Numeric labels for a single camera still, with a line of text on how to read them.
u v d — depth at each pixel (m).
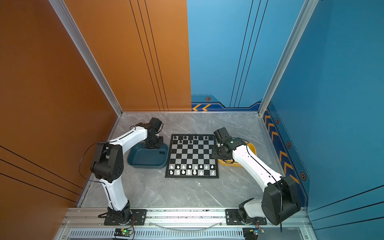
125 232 0.71
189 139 1.02
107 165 0.51
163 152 0.96
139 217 0.73
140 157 0.89
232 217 0.72
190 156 0.94
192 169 0.87
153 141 0.82
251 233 0.71
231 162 0.64
